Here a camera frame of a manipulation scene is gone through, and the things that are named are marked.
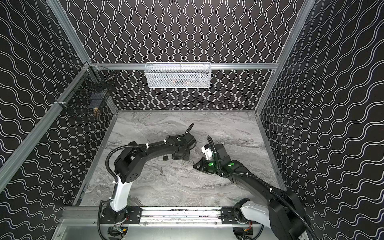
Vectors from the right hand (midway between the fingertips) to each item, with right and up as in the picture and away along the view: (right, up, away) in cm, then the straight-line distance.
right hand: (194, 167), depth 80 cm
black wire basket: (-67, +43, +16) cm, 81 cm away
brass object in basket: (-54, +31, +2) cm, 63 cm away
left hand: (-3, +1, +13) cm, 13 cm away
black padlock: (-18, +2, +14) cm, 23 cm away
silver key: (-20, -5, +10) cm, 23 cm away
